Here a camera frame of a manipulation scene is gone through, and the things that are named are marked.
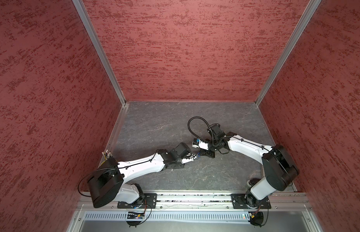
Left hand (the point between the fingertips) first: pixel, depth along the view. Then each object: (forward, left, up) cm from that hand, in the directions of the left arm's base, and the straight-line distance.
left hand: (179, 157), depth 85 cm
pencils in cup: (-4, +37, +12) cm, 39 cm away
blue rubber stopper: (+1, -12, 0) cm, 12 cm away
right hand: (+3, -14, -1) cm, 14 cm away
